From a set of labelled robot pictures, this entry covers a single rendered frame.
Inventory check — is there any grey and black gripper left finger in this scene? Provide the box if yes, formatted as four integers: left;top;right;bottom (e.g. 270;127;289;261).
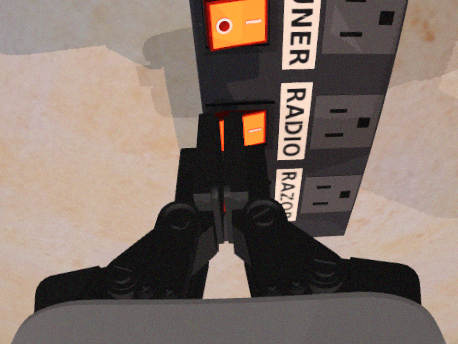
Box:
34;113;224;312

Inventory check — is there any black power strip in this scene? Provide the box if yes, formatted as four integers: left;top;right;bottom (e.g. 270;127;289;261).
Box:
189;0;408;237

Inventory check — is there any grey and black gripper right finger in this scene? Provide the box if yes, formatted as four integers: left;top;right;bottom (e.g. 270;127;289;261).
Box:
223;112;422;305

